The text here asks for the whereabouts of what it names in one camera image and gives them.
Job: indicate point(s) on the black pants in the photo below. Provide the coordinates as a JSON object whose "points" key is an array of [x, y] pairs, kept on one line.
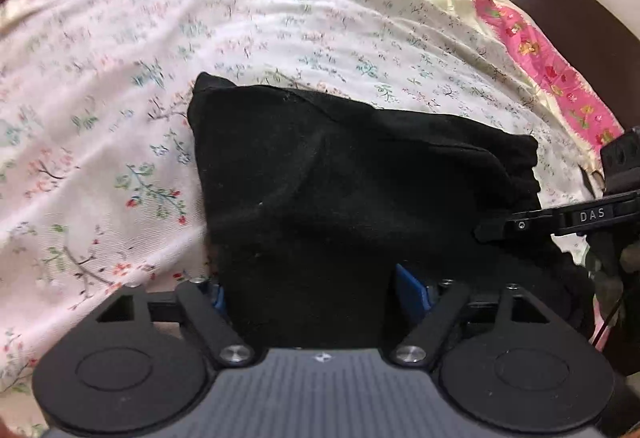
{"points": [[312, 202]]}

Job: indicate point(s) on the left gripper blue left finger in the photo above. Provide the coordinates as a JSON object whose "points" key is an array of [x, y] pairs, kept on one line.
{"points": [[216, 297]]}

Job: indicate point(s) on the floral white pink bedsheet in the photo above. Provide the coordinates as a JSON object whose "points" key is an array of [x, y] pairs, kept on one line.
{"points": [[98, 180]]}

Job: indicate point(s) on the dark wooden headboard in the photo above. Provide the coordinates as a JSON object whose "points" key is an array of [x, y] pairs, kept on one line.
{"points": [[598, 45]]}

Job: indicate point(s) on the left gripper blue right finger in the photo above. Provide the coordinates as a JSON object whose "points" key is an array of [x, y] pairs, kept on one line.
{"points": [[417, 293]]}

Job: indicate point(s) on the black camera box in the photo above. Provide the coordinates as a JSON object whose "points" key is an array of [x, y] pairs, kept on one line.
{"points": [[621, 163]]}

